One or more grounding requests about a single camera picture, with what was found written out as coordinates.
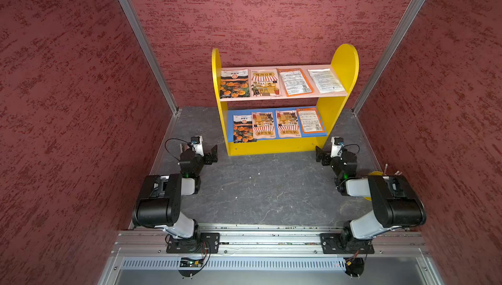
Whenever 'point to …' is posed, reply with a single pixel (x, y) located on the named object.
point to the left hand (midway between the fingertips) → (208, 148)
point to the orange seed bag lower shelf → (310, 120)
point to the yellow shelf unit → (269, 108)
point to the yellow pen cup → (373, 173)
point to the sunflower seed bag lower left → (263, 125)
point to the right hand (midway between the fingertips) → (325, 147)
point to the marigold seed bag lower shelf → (243, 129)
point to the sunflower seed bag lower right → (287, 123)
